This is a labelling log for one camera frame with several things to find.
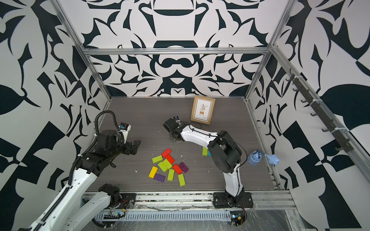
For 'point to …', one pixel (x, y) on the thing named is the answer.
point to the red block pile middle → (170, 159)
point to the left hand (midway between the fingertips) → (129, 137)
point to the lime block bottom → (181, 180)
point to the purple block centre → (184, 168)
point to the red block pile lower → (177, 168)
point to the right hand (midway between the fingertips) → (176, 134)
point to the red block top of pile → (166, 152)
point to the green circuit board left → (113, 217)
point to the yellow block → (153, 172)
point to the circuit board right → (237, 217)
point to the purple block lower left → (159, 177)
